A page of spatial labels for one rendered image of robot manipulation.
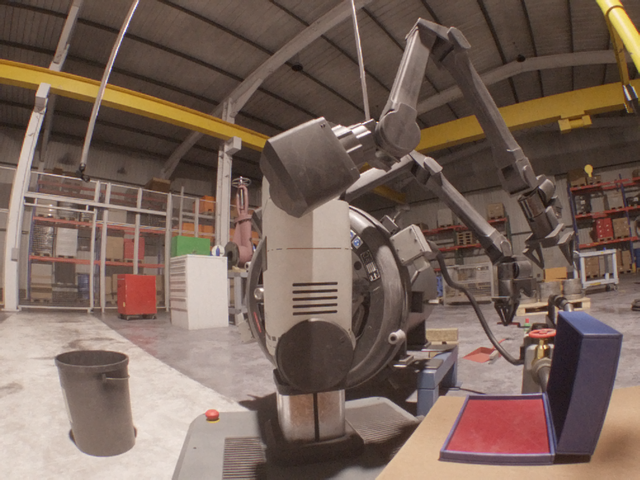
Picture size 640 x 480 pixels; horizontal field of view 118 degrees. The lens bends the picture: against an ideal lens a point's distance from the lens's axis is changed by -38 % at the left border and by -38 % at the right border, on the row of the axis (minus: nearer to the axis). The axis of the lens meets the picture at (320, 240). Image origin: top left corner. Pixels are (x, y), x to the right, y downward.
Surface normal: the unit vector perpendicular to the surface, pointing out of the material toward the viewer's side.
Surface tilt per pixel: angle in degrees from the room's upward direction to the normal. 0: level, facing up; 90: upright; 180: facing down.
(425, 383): 90
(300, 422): 90
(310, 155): 90
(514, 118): 90
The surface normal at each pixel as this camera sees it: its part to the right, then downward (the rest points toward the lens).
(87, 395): 0.51, -0.09
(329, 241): 0.25, -0.15
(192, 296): 0.75, -0.12
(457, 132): -0.66, -0.08
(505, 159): -0.89, 0.37
